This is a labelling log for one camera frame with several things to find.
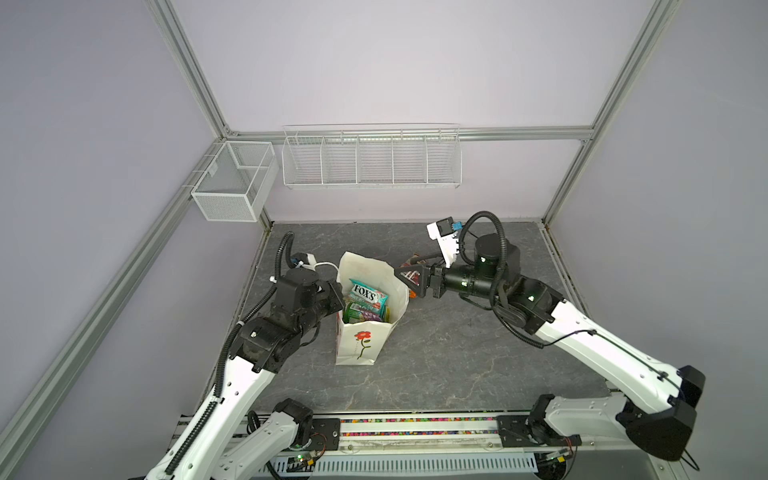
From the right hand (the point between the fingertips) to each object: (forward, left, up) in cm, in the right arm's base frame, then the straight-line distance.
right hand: (402, 269), depth 61 cm
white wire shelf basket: (+57, -7, -10) cm, 59 cm away
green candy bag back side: (+1, +13, -21) cm, 25 cm away
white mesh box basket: (+47, +57, -12) cm, 74 cm away
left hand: (+1, +14, -9) cm, 17 cm away
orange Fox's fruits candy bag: (+4, -3, -2) cm, 6 cm away
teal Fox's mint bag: (+6, +10, -21) cm, 24 cm away
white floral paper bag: (-8, +10, -21) cm, 24 cm away
